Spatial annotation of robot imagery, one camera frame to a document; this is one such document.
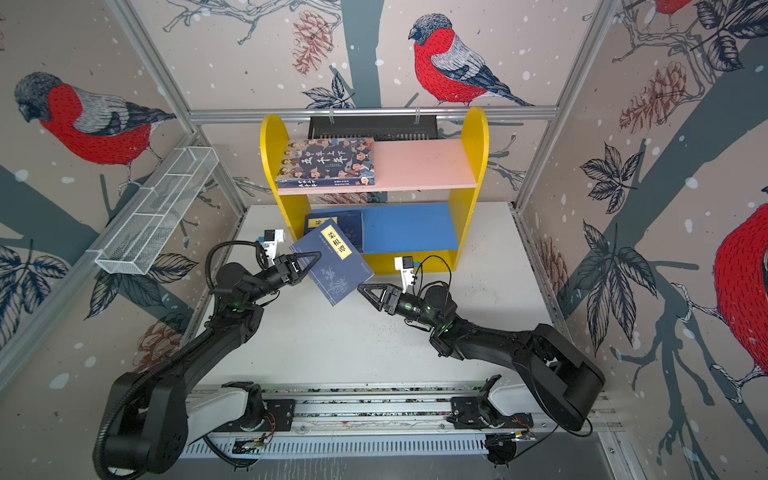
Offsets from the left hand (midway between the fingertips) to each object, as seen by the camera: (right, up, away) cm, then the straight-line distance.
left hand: (317, 261), depth 70 cm
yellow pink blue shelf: (+25, +13, +30) cm, 41 cm away
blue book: (+5, -2, +2) cm, 6 cm away
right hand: (+10, -9, +1) cm, 13 cm away
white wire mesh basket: (-45, +5, +2) cm, 45 cm away
